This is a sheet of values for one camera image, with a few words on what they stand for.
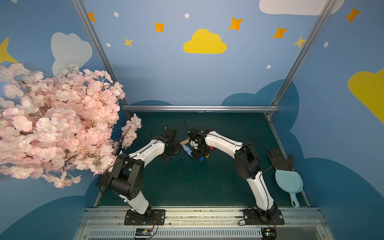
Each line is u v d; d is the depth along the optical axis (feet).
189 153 3.04
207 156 3.19
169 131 2.46
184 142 3.36
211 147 2.26
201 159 3.11
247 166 1.85
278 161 3.12
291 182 2.83
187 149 3.24
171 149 2.57
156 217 2.46
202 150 2.69
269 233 2.39
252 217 2.44
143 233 2.35
